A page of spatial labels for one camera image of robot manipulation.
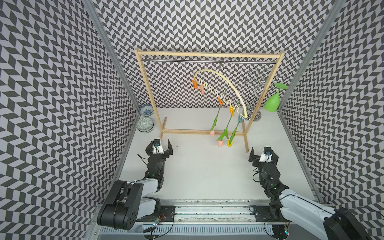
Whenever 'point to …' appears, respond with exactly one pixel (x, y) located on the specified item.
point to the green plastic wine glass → (272, 103)
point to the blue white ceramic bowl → (146, 110)
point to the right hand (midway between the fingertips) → (261, 150)
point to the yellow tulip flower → (229, 142)
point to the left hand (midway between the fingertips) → (160, 141)
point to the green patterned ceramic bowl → (145, 125)
